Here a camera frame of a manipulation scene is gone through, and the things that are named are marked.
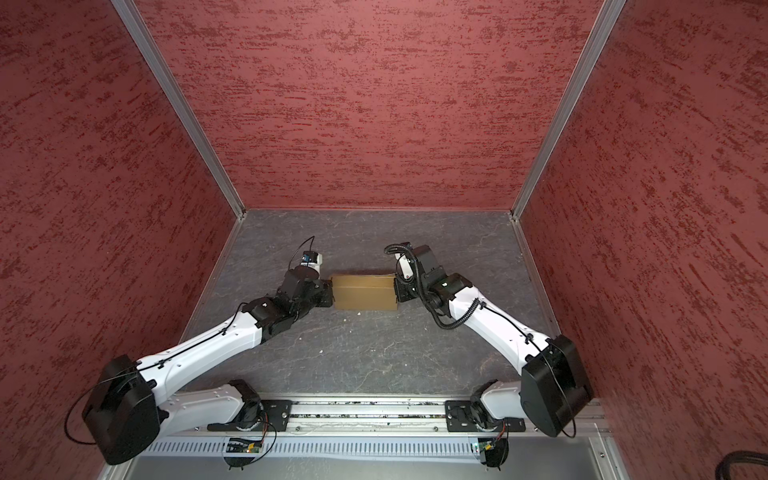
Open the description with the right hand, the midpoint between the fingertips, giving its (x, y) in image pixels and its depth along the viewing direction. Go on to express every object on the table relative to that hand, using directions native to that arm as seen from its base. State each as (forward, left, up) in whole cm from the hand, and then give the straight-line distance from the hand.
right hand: (395, 289), depth 83 cm
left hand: (+1, +19, -1) cm, 19 cm away
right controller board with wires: (-37, -23, -16) cm, 46 cm away
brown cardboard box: (0, +9, -1) cm, 9 cm away
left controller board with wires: (-34, +40, -16) cm, 55 cm away
